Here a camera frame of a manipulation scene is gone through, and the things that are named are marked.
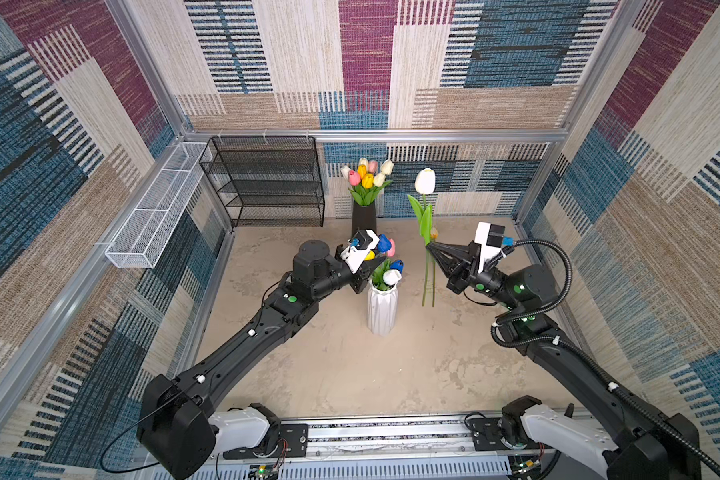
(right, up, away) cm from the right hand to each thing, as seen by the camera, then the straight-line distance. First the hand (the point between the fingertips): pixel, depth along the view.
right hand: (427, 249), depth 61 cm
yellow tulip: (-12, +20, +27) cm, 36 cm away
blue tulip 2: (-5, -3, +10) cm, 12 cm away
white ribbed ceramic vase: (-8, -16, +19) cm, 26 cm away
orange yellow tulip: (-14, +24, +29) cm, 40 cm away
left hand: (-9, 0, +9) cm, 13 cm away
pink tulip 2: (-16, +21, +27) cm, 38 cm away
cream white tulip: (-6, +25, +28) cm, 38 cm away
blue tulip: (-8, +1, +6) cm, 11 cm away
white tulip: (-13, +27, +31) cm, 43 cm away
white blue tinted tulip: (-7, -6, +5) cm, 11 cm away
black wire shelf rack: (-48, +25, +50) cm, 74 cm away
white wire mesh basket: (-79, +4, +30) cm, 85 cm away
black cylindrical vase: (-13, +11, +40) cm, 44 cm away
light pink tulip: (-10, +26, +33) cm, 43 cm away
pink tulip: (-6, 0, +10) cm, 12 cm away
